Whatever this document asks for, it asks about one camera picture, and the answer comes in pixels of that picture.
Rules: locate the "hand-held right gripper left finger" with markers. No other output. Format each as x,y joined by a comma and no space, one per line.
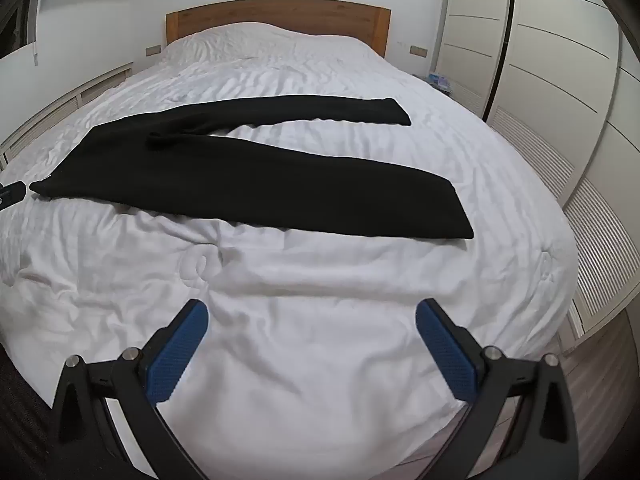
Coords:
177,355

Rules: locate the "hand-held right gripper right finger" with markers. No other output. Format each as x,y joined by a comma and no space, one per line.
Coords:
447,355

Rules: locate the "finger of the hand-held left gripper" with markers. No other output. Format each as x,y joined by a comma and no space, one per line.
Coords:
12,194

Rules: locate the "black pants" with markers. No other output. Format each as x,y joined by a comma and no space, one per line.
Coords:
250,185

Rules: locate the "white slatted radiator cover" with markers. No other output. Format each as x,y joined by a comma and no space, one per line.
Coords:
75,95

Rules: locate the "bed with white duvet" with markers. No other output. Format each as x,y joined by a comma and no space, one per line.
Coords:
300,285

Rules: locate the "window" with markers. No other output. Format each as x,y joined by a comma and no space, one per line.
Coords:
20,15

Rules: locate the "small blue box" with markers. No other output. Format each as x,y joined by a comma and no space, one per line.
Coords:
441,81

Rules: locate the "wooden headboard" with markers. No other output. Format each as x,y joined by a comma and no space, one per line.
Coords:
280,12

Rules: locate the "tan wall switch plate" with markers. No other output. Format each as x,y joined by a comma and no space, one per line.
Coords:
153,50
419,50

